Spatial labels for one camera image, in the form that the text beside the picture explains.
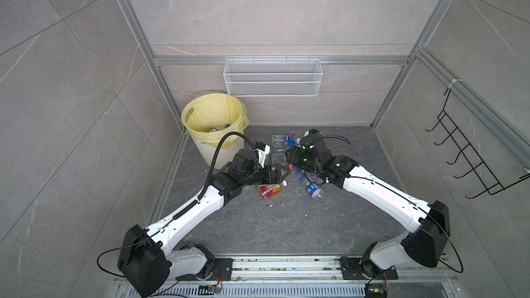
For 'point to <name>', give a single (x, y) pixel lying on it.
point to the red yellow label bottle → (268, 190)
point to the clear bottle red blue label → (219, 127)
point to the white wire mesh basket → (272, 78)
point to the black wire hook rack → (487, 177)
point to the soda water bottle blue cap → (299, 172)
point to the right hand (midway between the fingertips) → (287, 153)
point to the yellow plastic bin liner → (210, 116)
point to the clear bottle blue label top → (281, 140)
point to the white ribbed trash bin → (205, 153)
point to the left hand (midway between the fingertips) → (283, 169)
